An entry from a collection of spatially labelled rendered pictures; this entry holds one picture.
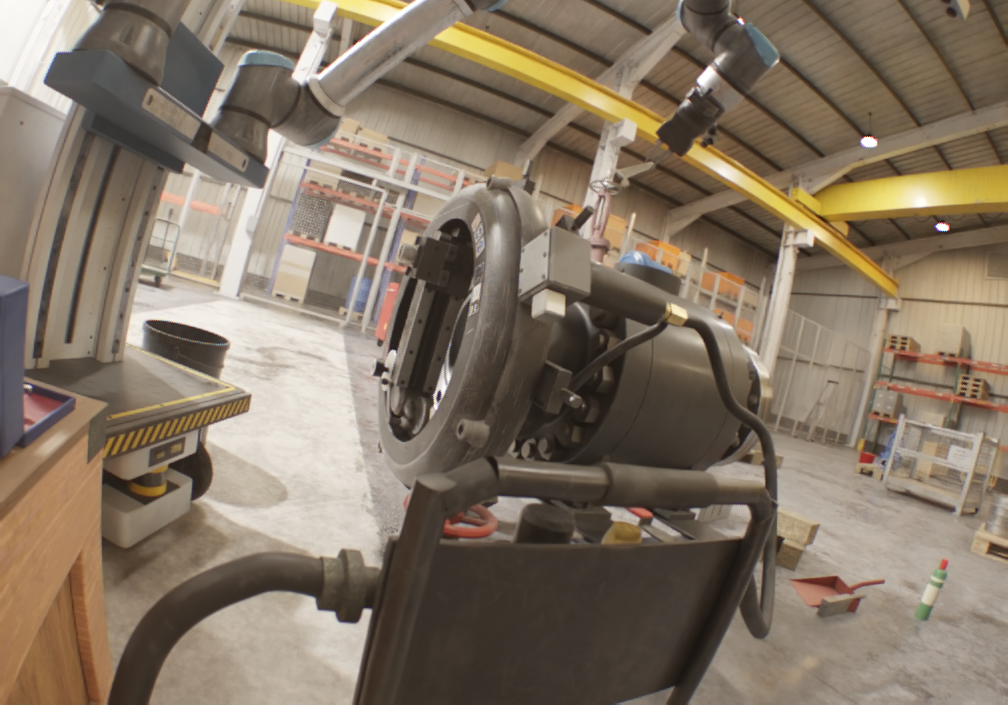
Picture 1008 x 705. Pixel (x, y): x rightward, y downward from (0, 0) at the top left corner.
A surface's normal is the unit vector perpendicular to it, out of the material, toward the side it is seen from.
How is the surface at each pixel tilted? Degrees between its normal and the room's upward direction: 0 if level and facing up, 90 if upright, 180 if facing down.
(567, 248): 67
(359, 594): 63
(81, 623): 90
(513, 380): 96
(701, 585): 90
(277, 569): 45
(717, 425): 100
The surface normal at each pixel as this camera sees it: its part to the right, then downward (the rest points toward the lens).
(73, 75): 0.03, 0.00
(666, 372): 0.47, -0.07
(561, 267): 0.50, -0.27
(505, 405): 0.35, 0.31
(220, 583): 0.28, -0.60
